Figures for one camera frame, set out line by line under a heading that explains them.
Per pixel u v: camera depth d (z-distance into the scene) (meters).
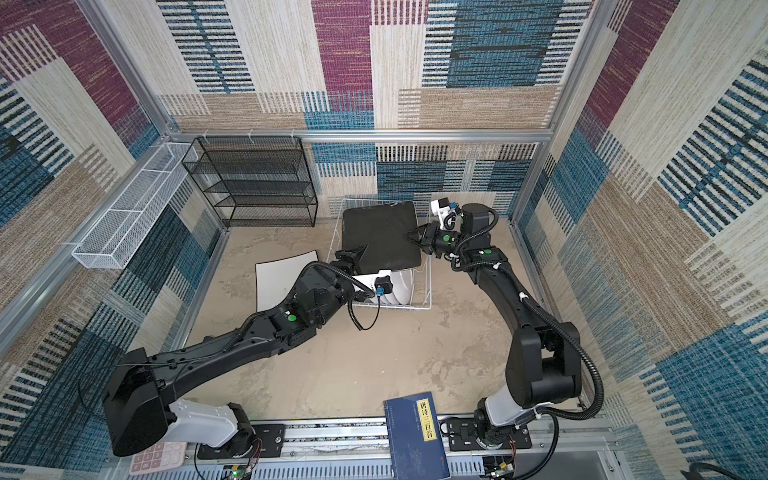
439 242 0.71
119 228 0.73
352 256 0.64
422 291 1.02
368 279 0.62
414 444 0.72
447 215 0.75
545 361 0.44
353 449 0.73
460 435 0.73
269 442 0.73
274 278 0.99
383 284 0.61
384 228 0.80
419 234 0.76
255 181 1.09
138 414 0.39
